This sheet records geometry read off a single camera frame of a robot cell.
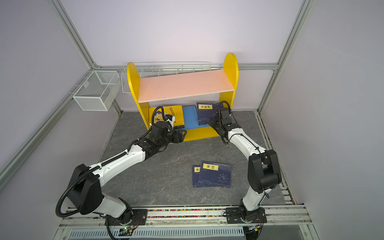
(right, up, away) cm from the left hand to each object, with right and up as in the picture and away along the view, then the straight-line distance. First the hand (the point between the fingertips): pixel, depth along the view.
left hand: (182, 133), depth 82 cm
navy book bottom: (+19, -24, +5) cm, 31 cm away
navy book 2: (+7, -22, +7) cm, 24 cm away
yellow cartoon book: (-5, +13, +11) cm, 18 cm away
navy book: (+13, +13, +12) cm, 22 cm away
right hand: (+17, +7, +9) cm, 20 cm away
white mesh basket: (-55, +25, +12) cm, 62 cm away
